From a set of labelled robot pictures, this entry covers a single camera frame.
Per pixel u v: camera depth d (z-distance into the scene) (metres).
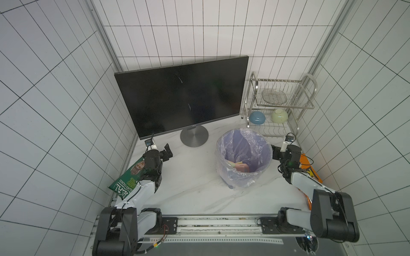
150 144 0.73
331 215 0.41
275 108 0.87
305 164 0.96
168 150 0.84
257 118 1.07
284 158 0.75
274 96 0.93
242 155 0.87
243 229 0.73
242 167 0.83
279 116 1.06
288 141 0.76
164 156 0.79
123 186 0.81
